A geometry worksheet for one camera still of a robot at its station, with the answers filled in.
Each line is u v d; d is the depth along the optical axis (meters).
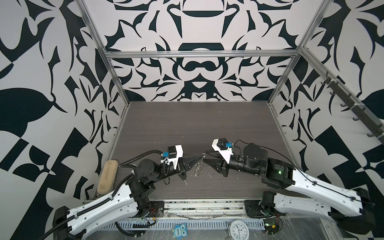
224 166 0.51
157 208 0.74
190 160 0.53
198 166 0.58
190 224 0.71
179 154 0.48
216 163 0.52
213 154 0.60
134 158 0.41
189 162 0.53
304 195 0.46
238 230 0.66
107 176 0.81
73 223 0.43
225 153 0.51
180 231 0.67
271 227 0.71
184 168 0.53
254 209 0.74
